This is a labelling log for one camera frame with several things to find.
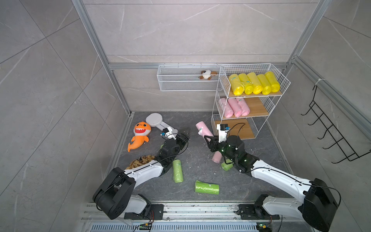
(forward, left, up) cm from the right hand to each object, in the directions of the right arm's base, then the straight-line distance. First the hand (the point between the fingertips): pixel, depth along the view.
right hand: (208, 135), depth 77 cm
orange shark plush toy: (+16, +43, -14) cm, 48 cm away
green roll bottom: (-21, +4, -19) cm, 29 cm away
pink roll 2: (+13, -13, +5) cm, 19 cm away
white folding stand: (+29, +36, -19) cm, 50 cm away
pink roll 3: (+17, -22, +5) cm, 29 cm away
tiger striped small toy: (-4, +41, -20) cm, 45 cm away
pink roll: (+2, +2, +2) cm, 4 cm away
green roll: (-12, +17, -20) cm, 29 cm away
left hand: (+4, +9, +1) cm, 10 cm away
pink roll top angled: (+17, -18, +5) cm, 25 cm away
